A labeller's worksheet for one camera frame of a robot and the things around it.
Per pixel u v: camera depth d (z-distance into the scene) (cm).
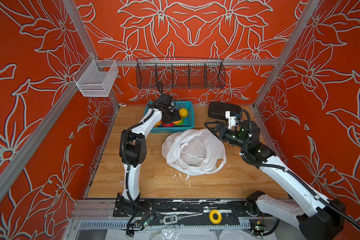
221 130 61
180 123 104
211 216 70
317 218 37
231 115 65
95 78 92
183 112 108
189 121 110
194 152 94
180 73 97
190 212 73
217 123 61
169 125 98
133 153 54
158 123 100
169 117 82
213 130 61
